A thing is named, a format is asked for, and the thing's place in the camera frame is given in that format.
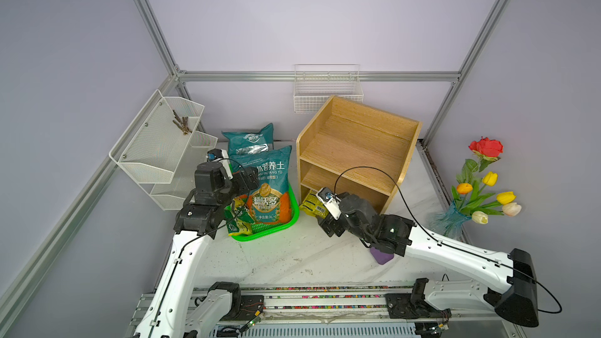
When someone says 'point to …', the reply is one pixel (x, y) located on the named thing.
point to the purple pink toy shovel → (382, 258)
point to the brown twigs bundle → (183, 124)
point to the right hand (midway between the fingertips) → (328, 208)
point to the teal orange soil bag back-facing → (241, 144)
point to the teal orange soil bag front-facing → (270, 200)
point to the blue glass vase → (451, 220)
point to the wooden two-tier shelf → (355, 149)
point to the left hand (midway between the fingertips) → (245, 173)
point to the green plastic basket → (268, 229)
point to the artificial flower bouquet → (468, 195)
